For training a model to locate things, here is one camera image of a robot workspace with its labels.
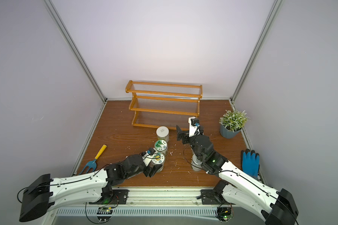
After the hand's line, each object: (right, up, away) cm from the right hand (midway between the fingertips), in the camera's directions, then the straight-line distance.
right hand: (186, 122), depth 71 cm
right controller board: (+19, -46, -2) cm, 50 cm away
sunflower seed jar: (-15, -21, +6) cm, 26 cm away
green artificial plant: (+31, 0, +14) cm, 34 cm away
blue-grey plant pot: (+30, -9, +20) cm, 37 cm away
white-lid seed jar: (-13, -8, +18) cm, 24 cm away
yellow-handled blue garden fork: (-58, -28, +15) cm, 66 cm away
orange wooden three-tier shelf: (-17, +11, +26) cm, 33 cm away
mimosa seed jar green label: (-14, -15, +13) cm, 25 cm away
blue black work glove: (+41, -25, +13) cm, 50 cm away
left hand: (-15, -22, +6) cm, 28 cm away
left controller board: (-43, -48, +1) cm, 65 cm away
